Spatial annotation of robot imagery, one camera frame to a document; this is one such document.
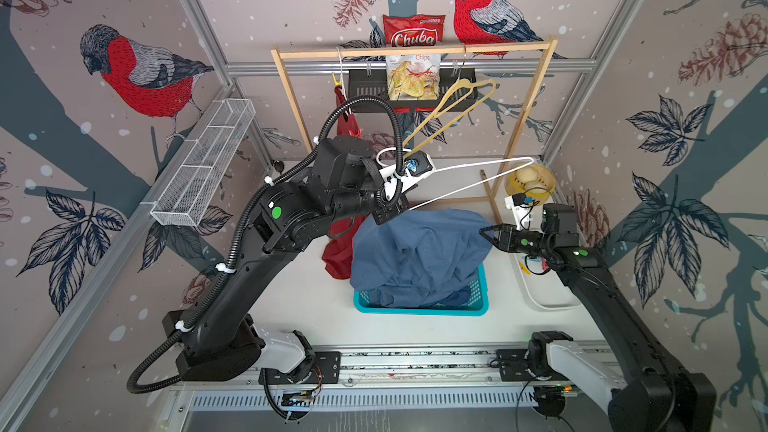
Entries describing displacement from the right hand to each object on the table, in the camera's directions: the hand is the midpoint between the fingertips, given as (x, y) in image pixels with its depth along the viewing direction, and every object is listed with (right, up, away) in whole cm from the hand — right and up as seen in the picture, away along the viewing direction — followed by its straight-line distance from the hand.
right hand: (484, 229), depth 78 cm
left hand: (-20, +14, -24) cm, 34 cm away
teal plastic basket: (-2, -20, 0) cm, 20 cm away
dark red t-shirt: (-40, -8, +8) cm, 42 cm away
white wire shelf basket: (-76, +18, -1) cm, 78 cm away
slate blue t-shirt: (-17, -7, -4) cm, 19 cm away
